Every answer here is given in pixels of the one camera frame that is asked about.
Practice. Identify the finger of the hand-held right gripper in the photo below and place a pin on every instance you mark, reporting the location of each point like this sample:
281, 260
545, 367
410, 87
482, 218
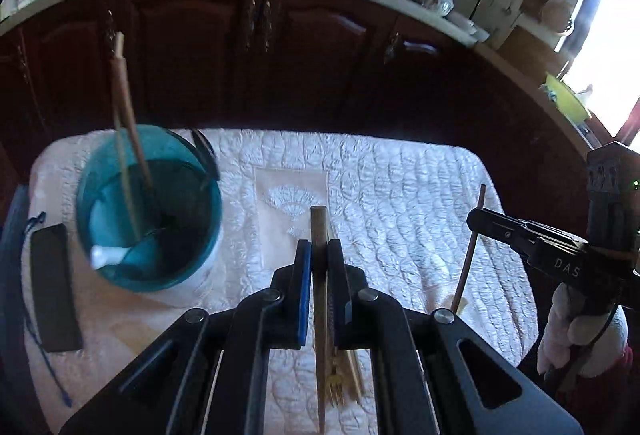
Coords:
500, 230

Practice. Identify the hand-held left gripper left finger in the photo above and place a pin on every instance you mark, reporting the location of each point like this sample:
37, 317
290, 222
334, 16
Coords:
302, 295

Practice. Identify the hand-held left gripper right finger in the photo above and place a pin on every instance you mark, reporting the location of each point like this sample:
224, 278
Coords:
337, 295

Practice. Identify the thin bamboo chopstick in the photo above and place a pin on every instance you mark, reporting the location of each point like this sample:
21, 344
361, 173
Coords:
125, 175
132, 125
320, 225
462, 275

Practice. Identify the bundle of bamboo chopsticks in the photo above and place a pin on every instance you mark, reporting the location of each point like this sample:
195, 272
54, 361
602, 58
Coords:
354, 380

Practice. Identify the teal rimmed white utensil holder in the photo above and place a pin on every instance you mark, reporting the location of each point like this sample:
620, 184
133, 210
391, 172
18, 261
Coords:
200, 235

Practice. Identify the metal spoon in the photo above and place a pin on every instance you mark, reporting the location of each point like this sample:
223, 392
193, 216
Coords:
207, 155

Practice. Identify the white ceramic soup spoon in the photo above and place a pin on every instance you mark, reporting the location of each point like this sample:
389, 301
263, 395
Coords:
107, 257

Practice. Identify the person's right forearm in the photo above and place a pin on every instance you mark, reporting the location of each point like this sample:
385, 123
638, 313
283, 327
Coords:
615, 390

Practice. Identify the person's right hand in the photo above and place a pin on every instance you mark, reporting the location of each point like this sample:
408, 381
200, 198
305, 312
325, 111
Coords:
560, 330

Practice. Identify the white quilted table cover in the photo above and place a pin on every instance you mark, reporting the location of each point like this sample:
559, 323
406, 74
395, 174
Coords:
400, 195

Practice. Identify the green plastic basin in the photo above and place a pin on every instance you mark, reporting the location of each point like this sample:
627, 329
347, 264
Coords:
567, 97

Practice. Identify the wooden cutting board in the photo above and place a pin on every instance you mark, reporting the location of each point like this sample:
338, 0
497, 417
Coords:
530, 52

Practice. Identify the round woven basket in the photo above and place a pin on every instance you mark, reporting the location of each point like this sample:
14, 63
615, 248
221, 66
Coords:
557, 17

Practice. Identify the window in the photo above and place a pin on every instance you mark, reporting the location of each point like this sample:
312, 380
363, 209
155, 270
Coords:
615, 40

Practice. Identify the dark wooden base cabinets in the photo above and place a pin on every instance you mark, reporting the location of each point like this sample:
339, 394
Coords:
325, 65

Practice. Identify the patterned ceramic bowl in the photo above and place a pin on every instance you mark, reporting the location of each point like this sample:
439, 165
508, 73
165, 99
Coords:
440, 2

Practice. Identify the black smartphone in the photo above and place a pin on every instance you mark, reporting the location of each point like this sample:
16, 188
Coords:
55, 290

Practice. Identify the blue cloth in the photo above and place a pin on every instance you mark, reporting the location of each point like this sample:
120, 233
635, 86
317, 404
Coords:
12, 240

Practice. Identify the wall mounted chopstick holder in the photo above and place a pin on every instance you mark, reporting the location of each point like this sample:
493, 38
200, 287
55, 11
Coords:
537, 5

